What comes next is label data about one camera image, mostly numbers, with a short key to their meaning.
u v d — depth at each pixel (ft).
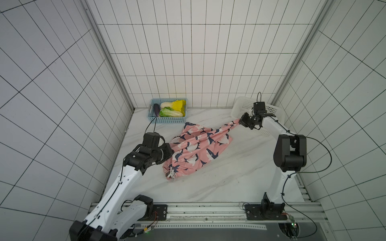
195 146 2.67
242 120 2.90
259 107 2.57
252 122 2.72
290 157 1.72
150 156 1.80
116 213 1.40
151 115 3.73
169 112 3.52
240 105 3.85
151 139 1.84
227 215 2.39
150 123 3.63
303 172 2.94
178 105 3.60
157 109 3.72
